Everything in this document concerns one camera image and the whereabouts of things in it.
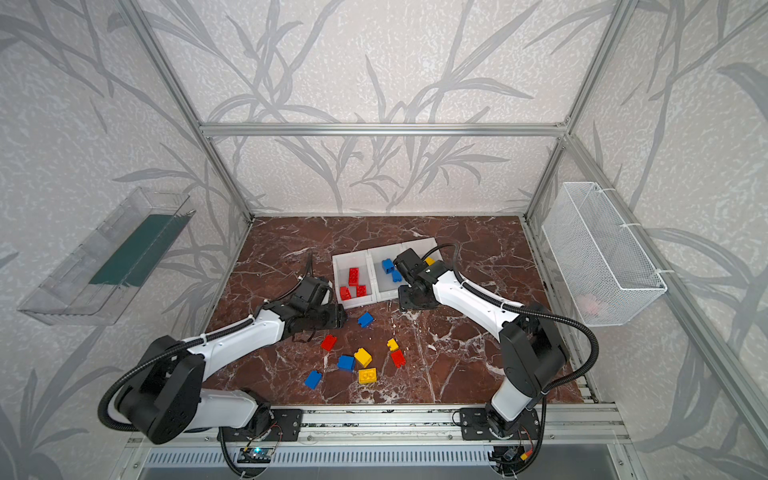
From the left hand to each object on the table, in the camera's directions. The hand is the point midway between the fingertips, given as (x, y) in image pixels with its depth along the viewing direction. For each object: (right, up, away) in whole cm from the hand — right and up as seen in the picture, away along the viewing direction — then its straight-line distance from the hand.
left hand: (344, 307), depth 89 cm
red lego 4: (-4, -10, -2) cm, 11 cm away
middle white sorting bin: (+11, +5, +9) cm, 15 cm away
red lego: (+16, -14, -4) cm, 22 cm away
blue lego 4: (+15, +8, +13) cm, 22 cm away
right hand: (+20, +4, -1) cm, 21 cm away
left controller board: (-18, -32, -18) cm, 41 cm away
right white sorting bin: (+24, +18, +16) cm, 34 cm away
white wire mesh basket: (+60, +13, -29) cm, 68 cm away
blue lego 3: (+12, +11, +17) cm, 24 cm away
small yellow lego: (+15, -10, -2) cm, 18 cm away
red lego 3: (+4, +4, +8) cm, 9 cm away
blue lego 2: (+1, -15, -4) cm, 16 cm away
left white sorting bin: (-4, +12, +13) cm, 18 cm away
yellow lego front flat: (+8, -17, -8) cm, 20 cm away
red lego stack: (-1, +3, +5) cm, 6 cm away
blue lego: (-7, -18, -8) cm, 21 cm away
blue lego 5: (+6, -5, +3) cm, 8 cm away
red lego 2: (+1, +8, +12) cm, 14 cm away
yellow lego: (+7, -12, -7) cm, 16 cm away
